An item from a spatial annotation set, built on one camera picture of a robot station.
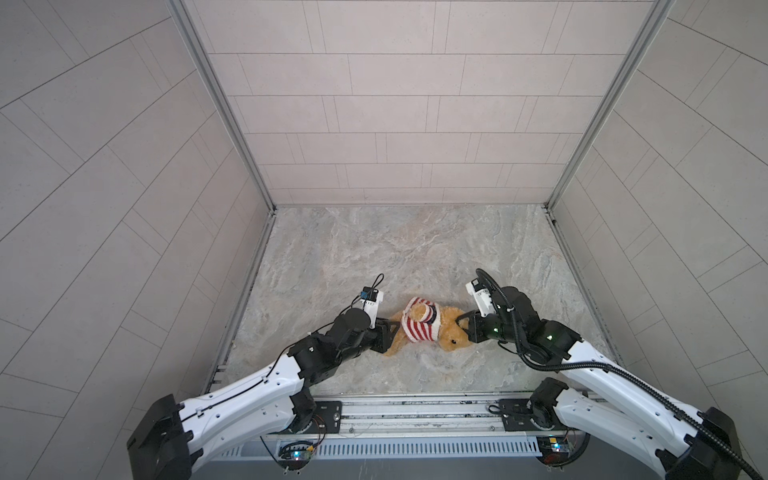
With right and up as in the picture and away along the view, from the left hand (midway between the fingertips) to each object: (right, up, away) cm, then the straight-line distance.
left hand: (403, 326), depth 75 cm
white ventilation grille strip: (-2, -25, -7) cm, 26 cm away
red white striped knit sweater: (+6, -1, 0) cm, 6 cm away
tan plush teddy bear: (+12, -2, -1) cm, 12 cm away
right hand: (+13, 0, 0) cm, 13 cm away
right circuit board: (+35, -26, -7) cm, 44 cm away
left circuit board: (-24, -25, -10) cm, 36 cm away
